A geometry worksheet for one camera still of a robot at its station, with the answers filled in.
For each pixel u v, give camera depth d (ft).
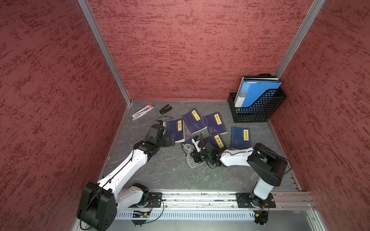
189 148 2.87
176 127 3.33
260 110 3.17
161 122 2.43
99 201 1.27
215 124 3.47
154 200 2.44
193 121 3.50
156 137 2.04
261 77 3.18
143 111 3.71
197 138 2.68
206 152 2.34
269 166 1.55
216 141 3.12
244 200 2.42
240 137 3.28
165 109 3.72
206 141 3.29
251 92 3.13
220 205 2.41
